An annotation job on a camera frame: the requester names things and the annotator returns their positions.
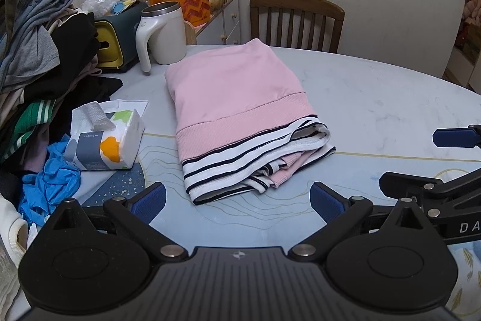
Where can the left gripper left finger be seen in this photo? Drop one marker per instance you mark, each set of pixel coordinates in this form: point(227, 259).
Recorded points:
point(118, 230)

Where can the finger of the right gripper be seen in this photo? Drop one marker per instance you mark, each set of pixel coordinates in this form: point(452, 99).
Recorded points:
point(437, 199)
point(468, 137)

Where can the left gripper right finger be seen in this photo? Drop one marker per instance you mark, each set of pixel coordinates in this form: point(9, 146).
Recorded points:
point(358, 230)

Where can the pink sweatshirt with striped hem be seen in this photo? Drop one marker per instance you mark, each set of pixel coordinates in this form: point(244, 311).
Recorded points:
point(244, 122)

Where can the pile of clothes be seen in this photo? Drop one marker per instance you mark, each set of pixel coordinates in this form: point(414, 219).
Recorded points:
point(49, 66)

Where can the wooden shelf cabinet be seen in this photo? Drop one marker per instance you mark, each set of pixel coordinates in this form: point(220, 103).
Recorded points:
point(464, 63)

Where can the blue rubber glove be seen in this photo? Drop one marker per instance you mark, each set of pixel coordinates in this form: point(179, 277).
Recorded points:
point(43, 192)

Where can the tissue pack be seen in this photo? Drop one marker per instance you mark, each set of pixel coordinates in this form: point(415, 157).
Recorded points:
point(106, 136)

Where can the dark green tissue box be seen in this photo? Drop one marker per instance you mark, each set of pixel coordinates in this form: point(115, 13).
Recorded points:
point(116, 34)

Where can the white drawer cabinet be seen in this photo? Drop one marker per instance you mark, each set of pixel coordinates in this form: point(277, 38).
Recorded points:
point(224, 27)

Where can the brown wooden chair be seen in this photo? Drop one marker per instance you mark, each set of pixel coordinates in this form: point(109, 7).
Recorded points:
point(314, 25)

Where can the white mug with handle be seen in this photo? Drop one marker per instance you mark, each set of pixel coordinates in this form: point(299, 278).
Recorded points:
point(161, 34)

